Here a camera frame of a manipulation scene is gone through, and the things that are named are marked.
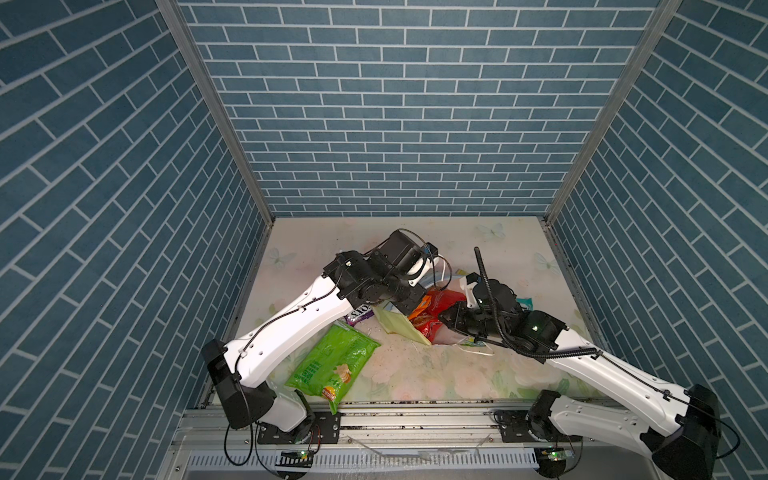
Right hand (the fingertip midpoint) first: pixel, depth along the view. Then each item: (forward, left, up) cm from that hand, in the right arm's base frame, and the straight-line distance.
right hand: (432, 312), depth 73 cm
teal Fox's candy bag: (+16, -31, -19) cm, 40 cm away
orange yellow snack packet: (-6, +3, +14) cm, 16 cm away
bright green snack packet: (-11, +27, -15) cm, 32 cm away
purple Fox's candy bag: (+7, +22, -17) cm, 28 cm away
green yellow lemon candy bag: (-9, -8, +4) cm, 13 cm away
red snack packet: (-1, +1, -4) cm, 4 cm away
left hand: (+1, +4, +7) cm, 8 cm away
